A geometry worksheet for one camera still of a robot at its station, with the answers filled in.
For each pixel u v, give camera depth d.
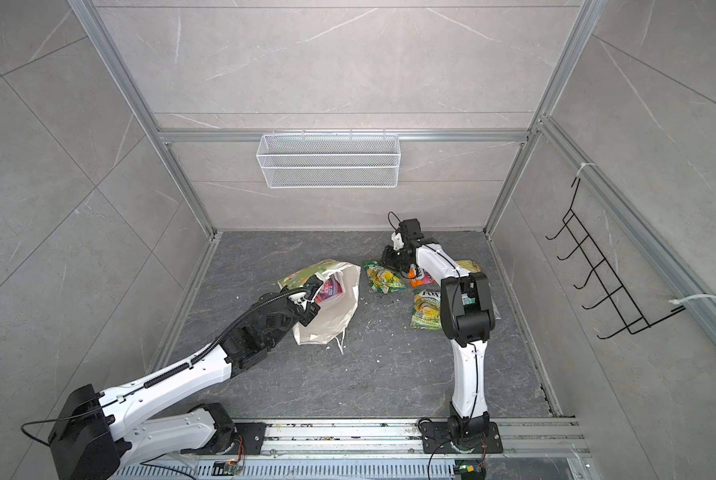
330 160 1.01
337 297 0.98
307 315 0.64
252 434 0.74
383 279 1.01
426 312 0.93
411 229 0.83
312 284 0.61
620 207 0.61
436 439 0.73
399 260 0.87
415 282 1.04
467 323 0.56
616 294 0.64
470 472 0.70
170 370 0.48
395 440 0.75
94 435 0.38
